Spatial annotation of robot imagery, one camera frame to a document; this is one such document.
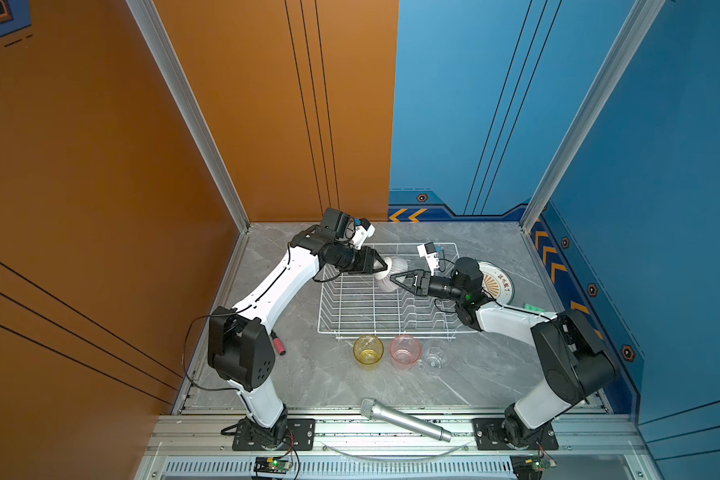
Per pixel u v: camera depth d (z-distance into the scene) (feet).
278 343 2.91
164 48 2.44
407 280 2.55
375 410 2.45
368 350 2.85
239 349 1.48
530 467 2.32
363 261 2.33
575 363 1.50
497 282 3.26
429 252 2.54
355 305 3.18
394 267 2.59
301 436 2.43
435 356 2.78
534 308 3.17
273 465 2.32
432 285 2.45
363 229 2.48
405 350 2.84
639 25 2.33
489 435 2.38
